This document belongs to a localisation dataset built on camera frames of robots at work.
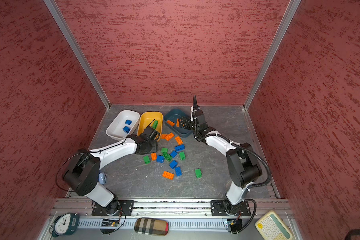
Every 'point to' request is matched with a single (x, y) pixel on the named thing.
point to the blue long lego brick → (179, 148)
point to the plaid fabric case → (151, 226)
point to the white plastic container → (123, 125)
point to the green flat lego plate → (166, 156)
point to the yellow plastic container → (146, 118)
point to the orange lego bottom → (168, 175)
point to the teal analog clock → (66, 223)
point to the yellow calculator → (271, 227)
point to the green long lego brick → (155, 124)
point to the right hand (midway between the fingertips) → (183, 122)
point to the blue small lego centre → (173, 153)
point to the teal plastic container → (170, 116)
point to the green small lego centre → (182, 155)
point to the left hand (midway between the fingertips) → (152, 151)
